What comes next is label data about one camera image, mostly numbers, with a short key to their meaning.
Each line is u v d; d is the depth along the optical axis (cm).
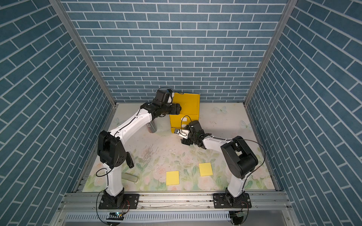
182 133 81
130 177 79
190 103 89
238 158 48
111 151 49
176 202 75
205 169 85
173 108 79
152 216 77
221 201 74
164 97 69
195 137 73
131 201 74
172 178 84
